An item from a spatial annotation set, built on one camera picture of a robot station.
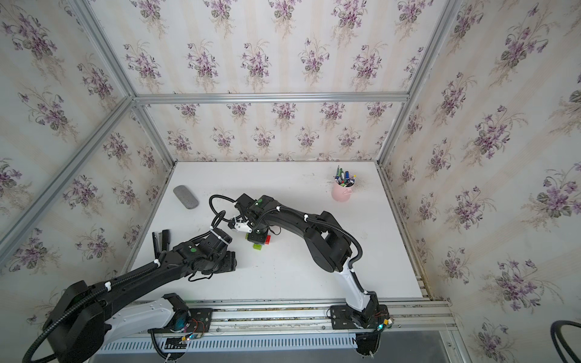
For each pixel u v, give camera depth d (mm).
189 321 714
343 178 1012
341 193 992
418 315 760
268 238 860
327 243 518
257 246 882
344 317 737
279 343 701
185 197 1035
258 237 785
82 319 390
